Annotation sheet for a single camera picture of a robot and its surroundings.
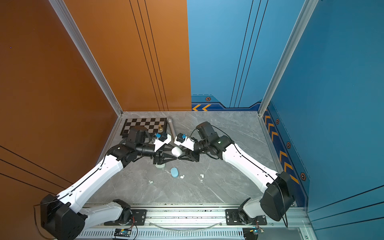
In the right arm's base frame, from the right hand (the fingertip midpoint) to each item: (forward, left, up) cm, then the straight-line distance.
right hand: (180, 152), depth 72 cm
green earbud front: (-6, +19, -22) cm, 29 cm away
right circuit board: (-30, -34, -25) cm, 52 cm away
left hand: (-1, +2, +1) cm, 3 cm away
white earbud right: (-3, -11, -22) cm, 25 cm away
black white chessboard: (+35, +26, -18) cm, 47 cm away
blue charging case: (-1, +6, -21) cm, 22 cm away
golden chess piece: (+30, +18, -17) cm, 39 cm away
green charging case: (+2, +14, -20) cm, 25 cm away
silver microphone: (+37, +12, -18) cm, 43 cm away
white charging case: (-1, +1, +3) cm, 3 cm away
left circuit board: (-30, +29, -25) cm, 48 cm away
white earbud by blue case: (-3, +1, -22) cm, 23 cm away
